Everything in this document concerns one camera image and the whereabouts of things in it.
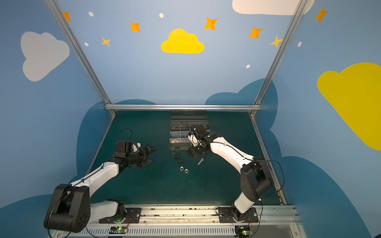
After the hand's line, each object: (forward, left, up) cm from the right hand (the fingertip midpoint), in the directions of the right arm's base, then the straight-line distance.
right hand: (196, 151), depth 87 cm
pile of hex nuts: (-7, +8, -10) cm, 15 cm away
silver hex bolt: (-1, -4, -9) cm, 10 cm away
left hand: (-3, +22, +1) cm, 23 cm away
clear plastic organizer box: (+31, +13, -9) cm, 35 cm away
